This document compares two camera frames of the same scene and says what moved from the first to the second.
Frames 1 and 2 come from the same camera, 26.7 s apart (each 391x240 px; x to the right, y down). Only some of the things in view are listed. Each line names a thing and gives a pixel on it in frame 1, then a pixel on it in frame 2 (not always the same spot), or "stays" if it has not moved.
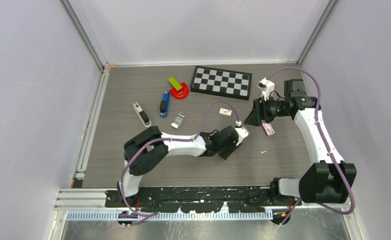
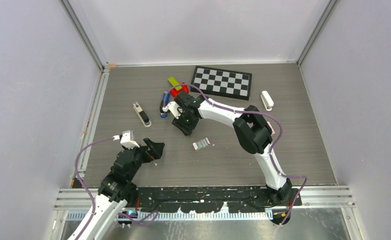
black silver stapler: [142, 114] stays
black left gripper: [233, 147] -> [155, 151]
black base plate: [237, 199] stays
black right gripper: [255, 117] -> [186, 129]
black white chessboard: [221, 82] stays
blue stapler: [164, 104] stays
